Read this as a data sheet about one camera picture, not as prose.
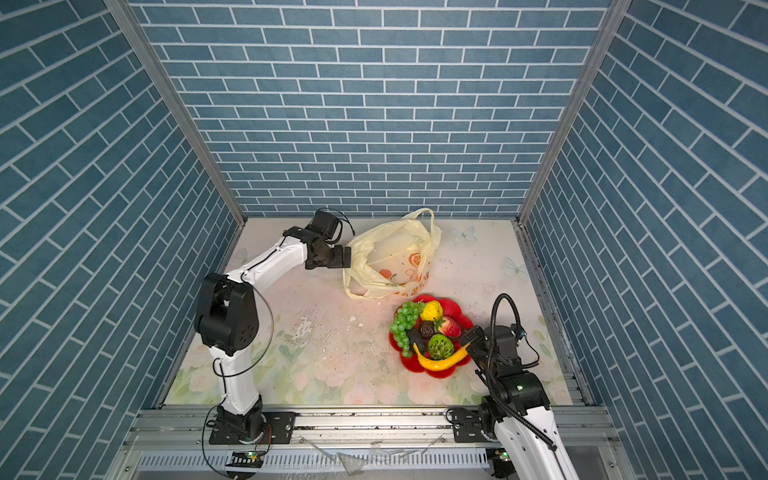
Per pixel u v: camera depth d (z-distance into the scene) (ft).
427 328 2.80
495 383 1.87
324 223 2.57
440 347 2.64
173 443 2.34
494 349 1.95
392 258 3.55
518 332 2.27
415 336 2.76
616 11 2.31
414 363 2.67
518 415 1.67
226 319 1.67
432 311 2.90
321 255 2.59
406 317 2.77
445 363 2.59
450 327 2.71
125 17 2.32
